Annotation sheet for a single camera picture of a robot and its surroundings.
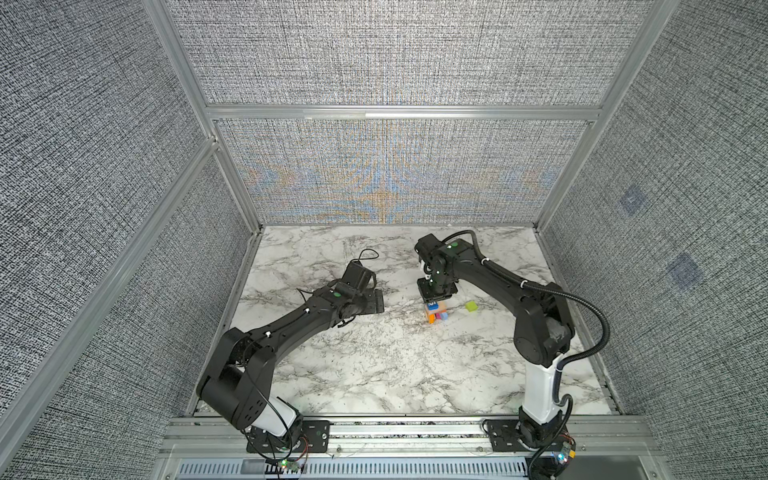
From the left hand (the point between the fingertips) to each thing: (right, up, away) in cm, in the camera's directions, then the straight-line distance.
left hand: (372, 302), depth 88 cm
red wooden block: (+17, -3, +1) cm, 17 cm away
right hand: (+17, +1, +2) cm, 18 cm away
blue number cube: (+18, -1, -1) cm, 18 cm away
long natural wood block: (+21, -1, +1) cm, 21 cm away
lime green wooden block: (+32, -3, +8) cm, 33 cm away
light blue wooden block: (+22, -4, +2) cm, 22 cm away
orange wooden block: (+18, -5, +3) cm, 19 cm away
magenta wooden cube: (+20, -5, +4) cm, 22 cm away
